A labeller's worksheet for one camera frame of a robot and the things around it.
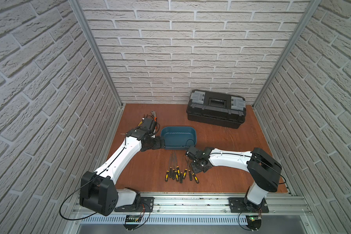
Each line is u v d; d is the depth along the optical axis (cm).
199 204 76
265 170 45
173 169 85
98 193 40
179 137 102
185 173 83
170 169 85
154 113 113
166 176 82
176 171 84
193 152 70
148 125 64
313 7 69
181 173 83
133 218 73
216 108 96
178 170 85
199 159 65
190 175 83
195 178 82
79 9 71
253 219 71
